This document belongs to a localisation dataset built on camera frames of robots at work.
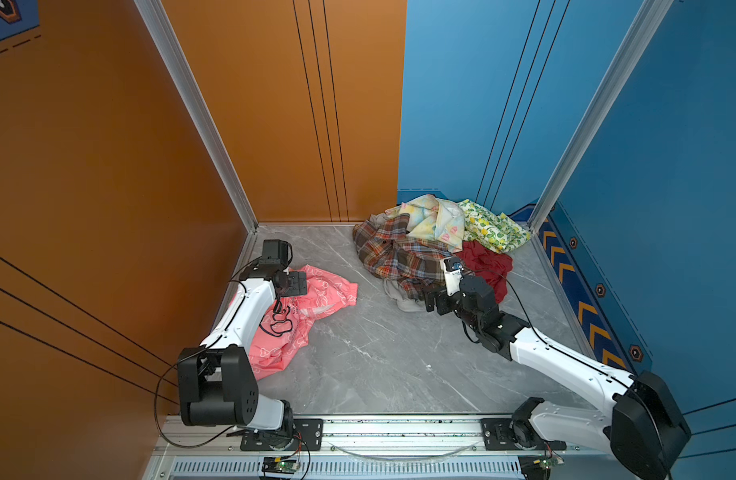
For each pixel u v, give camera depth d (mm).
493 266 1016
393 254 991
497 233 1025
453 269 692
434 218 1098
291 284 773
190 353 416
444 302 721
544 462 700
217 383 430
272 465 713
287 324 814
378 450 727
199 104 851
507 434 724
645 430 387
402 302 923
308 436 740
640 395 423
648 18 698
